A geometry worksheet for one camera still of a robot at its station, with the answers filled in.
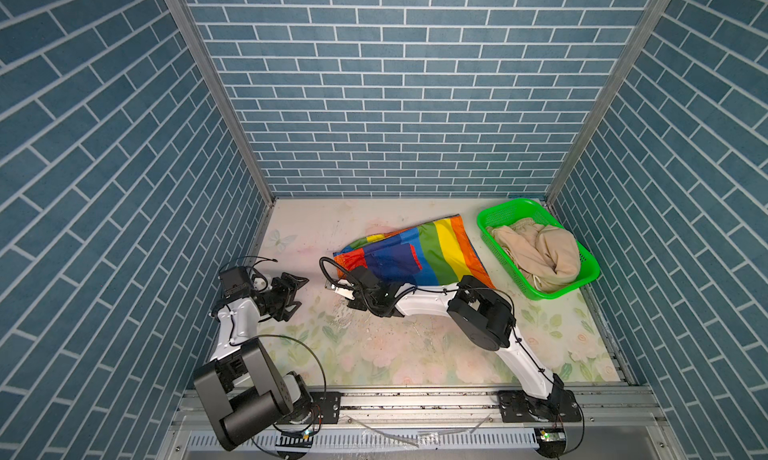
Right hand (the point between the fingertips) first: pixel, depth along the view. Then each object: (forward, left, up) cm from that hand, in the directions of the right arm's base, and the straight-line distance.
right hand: (345, 282), depth 94 cm
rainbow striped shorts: (+14, -28, -1) cm, 31 cm away
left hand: (-7, +9, +8) cm, 14 cm away
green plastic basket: (+34, -54, +1) cm, 64 cm away
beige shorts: (+12, -64, +4) cm, 65 cm away
